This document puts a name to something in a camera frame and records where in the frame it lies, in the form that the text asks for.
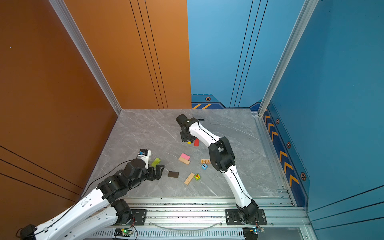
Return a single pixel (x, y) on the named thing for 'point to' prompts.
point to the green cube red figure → (197, 176)
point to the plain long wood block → (186, 161)
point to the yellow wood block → (189, 142)
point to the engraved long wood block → (189, 178)
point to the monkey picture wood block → (205, 161)
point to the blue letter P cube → (204, 166)
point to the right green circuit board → (252, 233)
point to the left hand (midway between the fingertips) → (158, 165)
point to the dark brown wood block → (174, 174)
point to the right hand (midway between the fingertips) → (187, 139)
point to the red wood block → (196, 142)
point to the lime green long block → (156, 161)
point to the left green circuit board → (124, 232)
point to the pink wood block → (185, 156)
